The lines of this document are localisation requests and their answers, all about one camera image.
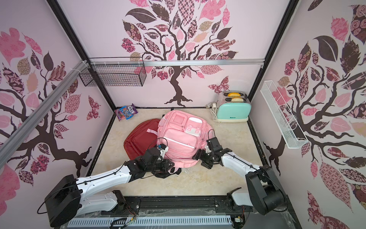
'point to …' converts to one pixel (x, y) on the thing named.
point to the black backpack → (163, 174)
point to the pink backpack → (183, 133)
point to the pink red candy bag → (119, 115)
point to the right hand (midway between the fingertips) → (196, 162)
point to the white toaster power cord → (213, 106)
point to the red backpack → (138, 139)
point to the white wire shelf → (289, 130)
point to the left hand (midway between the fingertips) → (173, 168)
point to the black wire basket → (114, 76)
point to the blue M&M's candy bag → (125, 110)
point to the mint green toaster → (234, 107)
